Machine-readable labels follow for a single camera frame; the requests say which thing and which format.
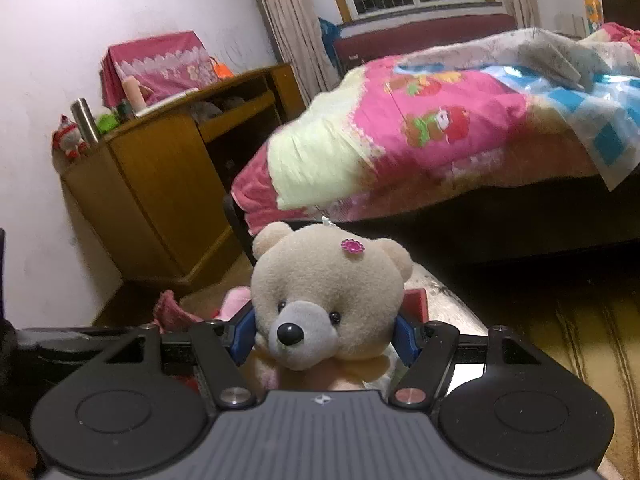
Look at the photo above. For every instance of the bed with colourful quilts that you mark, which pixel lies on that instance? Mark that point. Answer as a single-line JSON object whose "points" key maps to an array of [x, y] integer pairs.
{"points": [[380, 130]]}

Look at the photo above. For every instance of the light patterned sheet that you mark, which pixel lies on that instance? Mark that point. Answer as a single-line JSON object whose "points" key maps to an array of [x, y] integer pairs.
{"points": [[575, 85]]}

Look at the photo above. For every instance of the pink covered box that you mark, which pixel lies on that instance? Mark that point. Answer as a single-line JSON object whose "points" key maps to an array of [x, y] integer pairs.
{"points": [[160, 65]]}

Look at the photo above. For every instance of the green toy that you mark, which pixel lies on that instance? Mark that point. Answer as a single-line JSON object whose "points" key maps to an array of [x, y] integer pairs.
{"points": [[108, 122]]}

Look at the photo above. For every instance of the dark wooden headboard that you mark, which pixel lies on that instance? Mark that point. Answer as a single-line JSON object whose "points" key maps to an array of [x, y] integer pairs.
{"points": [[622, 2]]}

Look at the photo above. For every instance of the dark jar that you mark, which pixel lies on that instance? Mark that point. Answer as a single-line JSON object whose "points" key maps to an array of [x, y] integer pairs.
{"points": [[125, 110]]}

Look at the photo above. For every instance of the orange toy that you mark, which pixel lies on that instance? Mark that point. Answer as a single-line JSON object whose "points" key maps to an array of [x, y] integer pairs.
{"points": [[222, 69]]}

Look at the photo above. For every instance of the red cardboard box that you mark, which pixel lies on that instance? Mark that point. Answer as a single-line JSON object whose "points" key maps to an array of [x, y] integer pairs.
{"points": [[417, 307]]}

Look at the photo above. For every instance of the red plush doll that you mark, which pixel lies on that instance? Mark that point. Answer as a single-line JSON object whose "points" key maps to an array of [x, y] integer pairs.
{"points": [[70, 137]]}

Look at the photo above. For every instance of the steel thermos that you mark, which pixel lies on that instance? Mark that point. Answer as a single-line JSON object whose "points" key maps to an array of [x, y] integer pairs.
{"points": [[85, 120]]}

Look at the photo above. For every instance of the wooden desk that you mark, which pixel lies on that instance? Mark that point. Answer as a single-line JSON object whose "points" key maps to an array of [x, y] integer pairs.
{"points": [[150, 185]]}

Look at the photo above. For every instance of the dark bed frame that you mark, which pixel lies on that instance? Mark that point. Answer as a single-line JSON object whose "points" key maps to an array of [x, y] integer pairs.
{"points": [[500, 220]]}

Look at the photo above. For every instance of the pale pink bottle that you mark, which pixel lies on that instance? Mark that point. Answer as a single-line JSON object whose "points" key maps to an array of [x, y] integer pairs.
{"points": [[135, 92]]}

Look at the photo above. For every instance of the maroon headboard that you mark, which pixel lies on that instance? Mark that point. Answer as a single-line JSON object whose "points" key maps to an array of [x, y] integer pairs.
{"points": [[425, 35]]}

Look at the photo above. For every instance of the pink plush toy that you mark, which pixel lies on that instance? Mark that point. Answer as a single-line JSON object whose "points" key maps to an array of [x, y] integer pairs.
{"points": [[235, 302]]}

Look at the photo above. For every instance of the yellow packet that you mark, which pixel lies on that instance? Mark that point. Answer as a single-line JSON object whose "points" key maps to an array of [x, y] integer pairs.
{"points": [[593, 15]]}

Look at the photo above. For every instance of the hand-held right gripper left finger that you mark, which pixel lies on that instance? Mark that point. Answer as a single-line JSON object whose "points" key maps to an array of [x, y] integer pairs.
{"points": [[244, 335]]}

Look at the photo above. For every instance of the beige teddy bear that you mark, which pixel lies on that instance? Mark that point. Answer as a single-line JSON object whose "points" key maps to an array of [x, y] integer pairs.
{"points": [[325, 285]]}

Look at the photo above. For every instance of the blue bag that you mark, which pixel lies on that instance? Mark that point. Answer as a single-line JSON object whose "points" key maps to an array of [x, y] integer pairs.
{"points": [[330, 45]]}

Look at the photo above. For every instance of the grey cloth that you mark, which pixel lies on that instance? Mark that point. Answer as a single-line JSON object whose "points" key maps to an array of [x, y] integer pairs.
{"points": [[212, 110]]}

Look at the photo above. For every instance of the pink cloth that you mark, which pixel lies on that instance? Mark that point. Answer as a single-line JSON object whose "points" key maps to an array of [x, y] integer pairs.
{"points": [[172, 312]]}

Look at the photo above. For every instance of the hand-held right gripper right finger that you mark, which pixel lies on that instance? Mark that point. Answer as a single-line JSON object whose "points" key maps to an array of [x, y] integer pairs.
{"points": [[406, 340]]}

